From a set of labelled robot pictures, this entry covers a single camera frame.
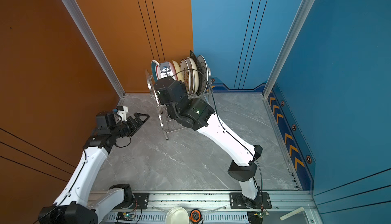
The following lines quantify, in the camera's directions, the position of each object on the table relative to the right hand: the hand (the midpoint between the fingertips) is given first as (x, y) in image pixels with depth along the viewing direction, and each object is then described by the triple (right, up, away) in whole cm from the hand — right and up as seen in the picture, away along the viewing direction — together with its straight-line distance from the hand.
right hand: (168, 82), depth 60 cm
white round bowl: (+2, -60, +10) cm, 61 cm away
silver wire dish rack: (-9, -21, +39) cm, 45 cm away
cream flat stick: (+57, -59, +11) cm, 83 cm away
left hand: (-15, -16, +16) cm, 27 cm away
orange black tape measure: (+11, -59, +7) cm, 60 cm away
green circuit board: (-23, -61, +11) cm, 66 cm away
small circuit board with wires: (+42, -58, +9) cm, 72 cm away
